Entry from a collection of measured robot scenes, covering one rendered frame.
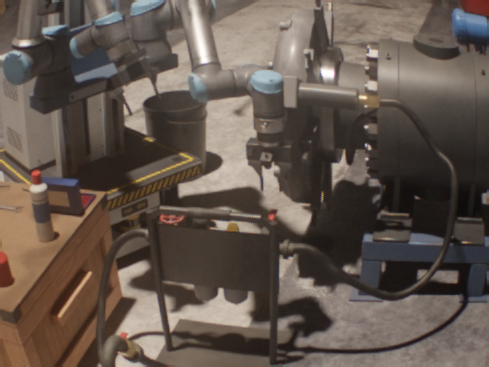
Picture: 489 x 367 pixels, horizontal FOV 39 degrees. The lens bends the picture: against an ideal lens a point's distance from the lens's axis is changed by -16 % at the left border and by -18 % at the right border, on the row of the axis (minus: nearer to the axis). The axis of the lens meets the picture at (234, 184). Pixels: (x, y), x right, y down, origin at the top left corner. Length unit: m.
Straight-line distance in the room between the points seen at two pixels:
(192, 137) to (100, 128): 0.59
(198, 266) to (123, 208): 0.72
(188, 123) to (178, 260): 1.35
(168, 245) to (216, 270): 0.16
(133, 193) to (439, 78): 1.27
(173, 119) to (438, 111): 1.46
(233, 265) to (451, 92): 1.00
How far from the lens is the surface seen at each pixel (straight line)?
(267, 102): 2.21
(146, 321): 2.77
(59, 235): 2.40
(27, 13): 2.60
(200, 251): 2.34
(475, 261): 2.77
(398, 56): 2.74
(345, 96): 2.49
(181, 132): 3.65
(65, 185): 2.46
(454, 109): 2.65
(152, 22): 3.01
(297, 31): 2.71
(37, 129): 3.22
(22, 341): 2.12
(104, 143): 3.30
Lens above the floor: 1.59
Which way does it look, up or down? 25 degrees down
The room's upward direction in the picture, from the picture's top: 3 degrees counter-clockwise
